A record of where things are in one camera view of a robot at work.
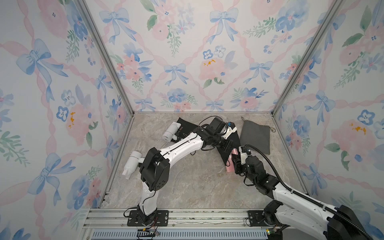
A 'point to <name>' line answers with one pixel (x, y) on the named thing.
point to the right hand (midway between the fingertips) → (232, 150)
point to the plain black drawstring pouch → (224, 155)
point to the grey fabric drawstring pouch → (256, 135)
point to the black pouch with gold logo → (186, 128)
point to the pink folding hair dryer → (230, 164)
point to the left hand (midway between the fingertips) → (235, 146)
